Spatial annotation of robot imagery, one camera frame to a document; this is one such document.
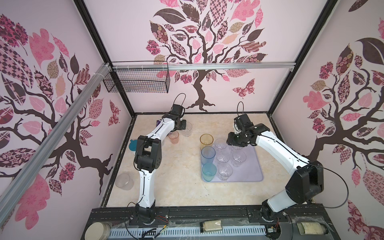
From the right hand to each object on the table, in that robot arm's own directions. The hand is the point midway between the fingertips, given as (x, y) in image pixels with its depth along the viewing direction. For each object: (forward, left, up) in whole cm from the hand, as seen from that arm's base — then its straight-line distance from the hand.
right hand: (230, 139), depth 85 cm
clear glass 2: (+17, +26, -14) cm, 35 cm away
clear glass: (+6, +3, -15) cm, 16 cm away
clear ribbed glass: (-6, +4, -9) cm, 12 cm away
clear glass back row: (-6, -6, -11) cm, 14 cm away
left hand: (+16, +30, -6) cm, 35 cm away
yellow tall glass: (+3, +14, -4) cm, 15 cm away
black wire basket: (+38, +57, +19) cm, 71 cm away
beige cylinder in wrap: (-42, -33, -12) cm, 55 cm away
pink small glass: (+11, +35, -11) cm, 38 cm away
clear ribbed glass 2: (-13, +3, -14) cm, 20 cm away
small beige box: (-40, +14, -12) cm, 44 cm away
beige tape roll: (-42, +63, -8) cm, 76 cm away
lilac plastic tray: (-12, -14, -17) cm, 25 cm away
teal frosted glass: (-12, +12, -16) cm, 23 cm away
